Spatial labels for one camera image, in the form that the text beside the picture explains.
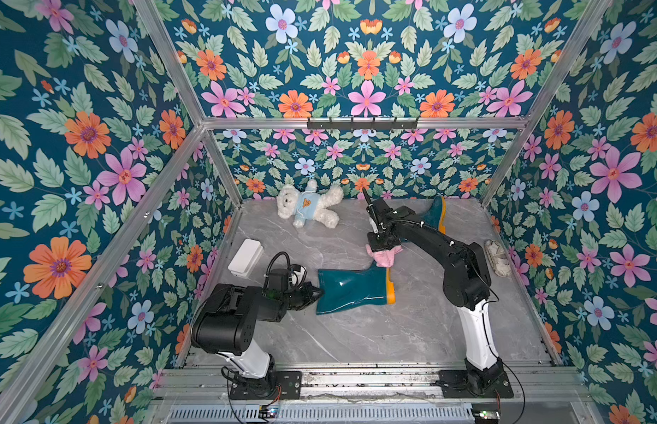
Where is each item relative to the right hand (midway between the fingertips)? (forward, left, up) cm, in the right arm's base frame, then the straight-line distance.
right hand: (383, 241), depth 97 cm
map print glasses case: (-3, -44, -6) cm, 44 cm away
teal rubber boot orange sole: (-16, +14, -7) cm, 23 cm away
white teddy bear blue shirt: (+17, +30, +2) cm, 35 cm away
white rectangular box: (-7, +51, -3) cm, 51 cm away
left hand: (-18, +20, -6) cm, 27 cm away
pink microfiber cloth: (-9, 0, +1) cm, 9 cm away
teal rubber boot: (+15, -22, -2) cm, 26 cm away
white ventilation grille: (-51, -17, -9) cm, 55 cm away
